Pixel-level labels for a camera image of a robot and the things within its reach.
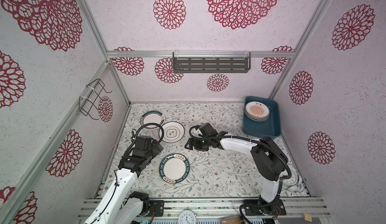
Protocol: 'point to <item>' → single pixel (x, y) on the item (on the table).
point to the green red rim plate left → (152, 116)
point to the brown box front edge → (234, 220)
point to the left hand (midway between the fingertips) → (155, 151)
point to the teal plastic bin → (271, 127)
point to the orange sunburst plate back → (257, 111)
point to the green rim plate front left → (174, 168)
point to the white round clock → (187, 217)
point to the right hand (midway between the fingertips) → (189, 145)
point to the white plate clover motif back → (174, 132)
